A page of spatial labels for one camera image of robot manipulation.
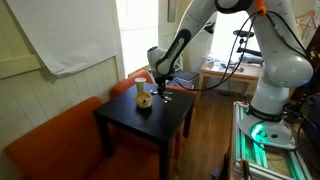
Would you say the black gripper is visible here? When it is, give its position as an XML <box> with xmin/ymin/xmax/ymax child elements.
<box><xmin>154</xmin><ymin>75</ymin><xmax>168</xmax><ymax>99</ymax></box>

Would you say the silver metal spoon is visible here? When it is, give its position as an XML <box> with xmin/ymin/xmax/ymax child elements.
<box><xmin>148</xmin><ymin>89</ymin><xmax>174</xmax><ymax>97</ymax></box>

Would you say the white paper cup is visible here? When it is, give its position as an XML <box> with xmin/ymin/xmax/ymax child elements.
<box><xmin>134</xmin><ymin>77</ymin><xmax>148</xmax><ymax>94</ymax></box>

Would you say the black square side table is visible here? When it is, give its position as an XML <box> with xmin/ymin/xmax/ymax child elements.
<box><xmin>92</xmin><ymin>82</ymin><xmax>197</xmax><ymax>180</ymax></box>

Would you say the yellow wooden ledge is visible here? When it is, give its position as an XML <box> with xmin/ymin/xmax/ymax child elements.
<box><xmin>127</xmin><ymin>64</ymin><xmax>151</xmax><ymax>78</ymax></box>

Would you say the white wooden chair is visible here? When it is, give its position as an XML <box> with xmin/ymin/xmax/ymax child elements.
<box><xmin>173</xmin><ymin>53</ymin><xmax>185</xmax><ymax>73</ymax></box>

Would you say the small white container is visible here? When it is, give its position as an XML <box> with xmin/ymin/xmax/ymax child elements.
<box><xmin>204</xmin><ymin>56</ymin><xmax>216</xmax><ymax>66</ymax></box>

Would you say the light wooden side table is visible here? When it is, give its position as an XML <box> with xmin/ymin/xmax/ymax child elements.
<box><xmin>198</xmin><ymin>61</ymin><xmax>265</xmax><ymax>98</ymax></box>

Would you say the grey pouch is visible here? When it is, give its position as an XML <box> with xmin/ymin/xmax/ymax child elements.
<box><xmin>238</xmin><ymin>54</ymin><xmax>265</xmax><ymax>66</ymax></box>

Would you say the wooden clothes hanger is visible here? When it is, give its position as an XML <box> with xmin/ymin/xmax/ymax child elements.
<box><xmin>294</xmin><ymin>9</ymin><xmax>318</xmax><ymax>38</ymax></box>

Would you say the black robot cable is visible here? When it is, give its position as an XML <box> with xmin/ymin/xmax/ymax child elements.
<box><xmin>171</xmin><ymin>9</ymin><xmax>264</xmax><ymax>93</ymax></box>
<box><xmin>265</xmin><ymin>9</ymin><xmax>315</xmax><ymax>68</ymax></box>

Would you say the grey wall picture frame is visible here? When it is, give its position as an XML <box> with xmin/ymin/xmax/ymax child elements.
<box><xmin>167</xmin><ymin>0</ymin><xmax>177</xmax><ymax>23</ymax></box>

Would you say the black camera on tripod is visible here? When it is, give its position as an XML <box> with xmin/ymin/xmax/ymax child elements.
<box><xmin>232</xmin><ymin>29</ymin><xmax>264</xmax><ymax>58</ymax></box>

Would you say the orange-handled tool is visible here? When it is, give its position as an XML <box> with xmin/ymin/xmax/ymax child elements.
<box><xmin>239</xmin><ymin>159</ymin><xmax>253</xmax><ymax>180</ymax></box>

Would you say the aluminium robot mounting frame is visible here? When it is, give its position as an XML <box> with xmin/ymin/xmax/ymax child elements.
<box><xmin>231</xmin><ymin>101</ymin><xmax>314</xmax><ymax>180</ymax></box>

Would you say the orange cable strap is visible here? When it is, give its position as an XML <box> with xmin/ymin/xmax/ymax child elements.
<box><xmin>255</xmin><ymin>0</ymin><xmax>268</xmax><ymax>17</ymax></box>

